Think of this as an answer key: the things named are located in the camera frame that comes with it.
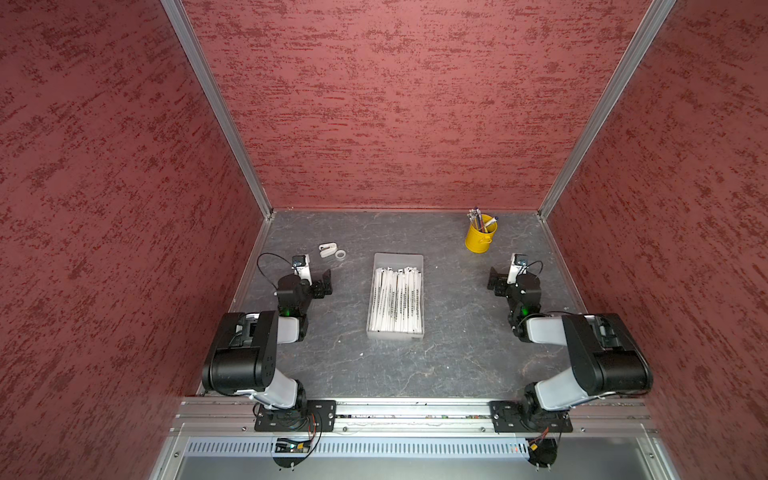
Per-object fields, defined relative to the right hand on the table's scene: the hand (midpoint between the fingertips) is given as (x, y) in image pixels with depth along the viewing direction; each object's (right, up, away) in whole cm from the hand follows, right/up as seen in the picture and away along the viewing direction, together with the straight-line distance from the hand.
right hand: (505, 272), depth 95 cm
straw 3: (-39, -9, 0) cm, 40 cm away
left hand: (-62, -1, 0) cm, 62 cm away
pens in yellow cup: (-9, +18, +2) cm, 20 cm away
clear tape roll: (-55, +4, +12) cm, 56 cm away
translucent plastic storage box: (-35, +2, +11) cm, 37 cm away
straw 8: (-29, -10, -1) cm, 30 cm away
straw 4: (-37, -9, 0) cm, 38 cm away
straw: (-43, -9, -1) cm, 44 cm away
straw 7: (-31, -9, 0) cm, 32 cm away
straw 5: (-35, -10, 0) cm, 36 cm away
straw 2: (-41, -9, 0) cm, 42 cm away
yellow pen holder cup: (-6, +10, +9) cm, 14 cm away
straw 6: (-33, -9, 0) cm, 34 cm away
